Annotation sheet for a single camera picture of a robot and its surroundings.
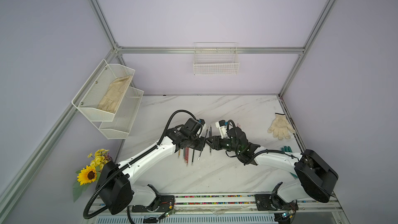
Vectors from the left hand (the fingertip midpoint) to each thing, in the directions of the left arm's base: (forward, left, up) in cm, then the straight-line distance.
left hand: (202, 145), depth 79 cm
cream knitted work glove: (+20, -53, -13) cm, 58 cm away
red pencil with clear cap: (0, +10, -12) cm, 16 cm away
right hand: (+3, -2, -1) cm, 4 cm away
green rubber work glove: (+4, -51, -13) cm, 53 cm away
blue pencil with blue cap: (-1, +6, -13) cm, 14 cm away
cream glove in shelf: (+19, +47, +17) cm, 53 cm away
